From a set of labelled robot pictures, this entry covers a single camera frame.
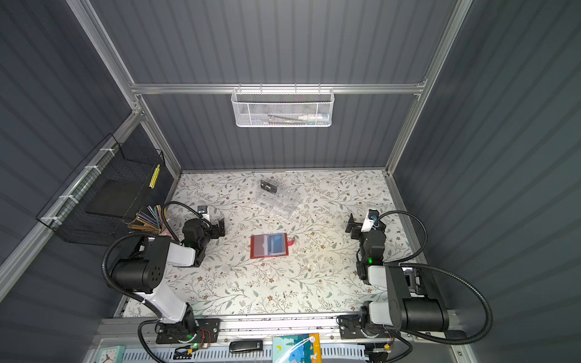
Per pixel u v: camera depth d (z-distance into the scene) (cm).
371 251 67
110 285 46
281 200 108
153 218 89
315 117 88
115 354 68
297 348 70
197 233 75
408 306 43
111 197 76
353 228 81
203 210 84
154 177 83
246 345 68
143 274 47
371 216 75
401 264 52
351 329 73
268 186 105
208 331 72
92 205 70
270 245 93
